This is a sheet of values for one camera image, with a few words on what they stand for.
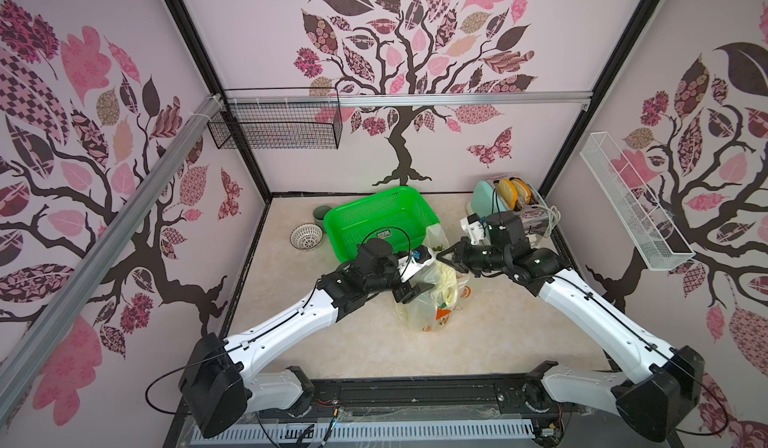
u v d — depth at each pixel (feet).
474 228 2.29
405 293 2.11
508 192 3.08
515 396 2.42
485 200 3.26
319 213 3.43
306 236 3.49
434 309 2.33
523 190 3.11
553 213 3.20
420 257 1.99
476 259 2.11
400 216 3.73
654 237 2.43
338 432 2.29
